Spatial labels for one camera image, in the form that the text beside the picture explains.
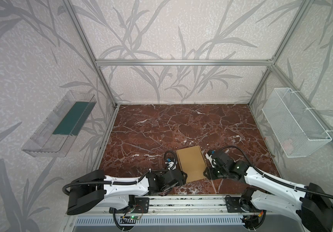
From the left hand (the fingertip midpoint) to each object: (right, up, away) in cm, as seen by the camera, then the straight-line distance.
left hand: (186, 179), depth 78 cm
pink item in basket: (+53, +20, -3) cm, 56 cm away
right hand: (+10, +2, +3) cm, 11 cm away
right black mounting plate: (+23, -12, -5) cm, 27 cm away
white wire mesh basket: (+48, +27, -15) cm, 57 cm away
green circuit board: (-27, -16, -7) cm, 32 cm away
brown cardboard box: (+4, +7, +5) cm, 10 cm away
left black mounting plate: (-23, -11, -5) cm, 26 cm away
